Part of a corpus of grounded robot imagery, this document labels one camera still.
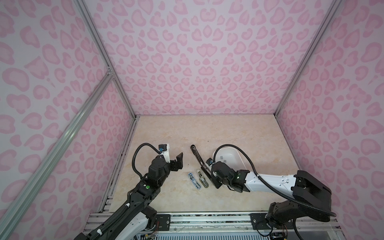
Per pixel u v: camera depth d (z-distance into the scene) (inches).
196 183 33.8
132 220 20.1
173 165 27.6
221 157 38.2
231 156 37.8
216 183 29.3
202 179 33.8
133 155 39.6
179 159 27.9
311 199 16.7
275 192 18.2
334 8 27.3
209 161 29.4
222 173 25.4
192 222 29.5
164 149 26.2
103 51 32.8
